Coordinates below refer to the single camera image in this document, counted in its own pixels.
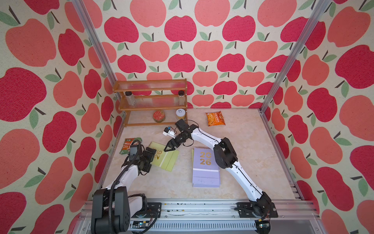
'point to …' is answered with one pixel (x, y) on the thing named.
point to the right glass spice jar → (181, 97)
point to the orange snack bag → (215, 118)
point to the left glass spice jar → (130, 98)
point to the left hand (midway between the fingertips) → (155, 156)
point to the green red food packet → (127, 144)
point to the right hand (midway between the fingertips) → (167, 150)
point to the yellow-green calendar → (166, 160)
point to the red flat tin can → (158, 116)
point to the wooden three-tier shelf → (153, 101)
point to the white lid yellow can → (180, 113)
